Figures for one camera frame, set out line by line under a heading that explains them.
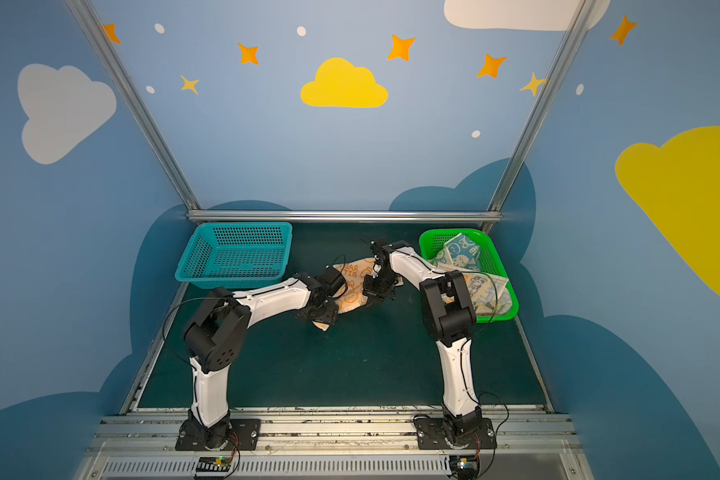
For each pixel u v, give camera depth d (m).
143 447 0.74
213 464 0.73
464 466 0.73
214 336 0.51
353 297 0.95
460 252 1.08
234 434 0.73
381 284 0.86
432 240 1.10
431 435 0.74
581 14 0.69
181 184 1.06
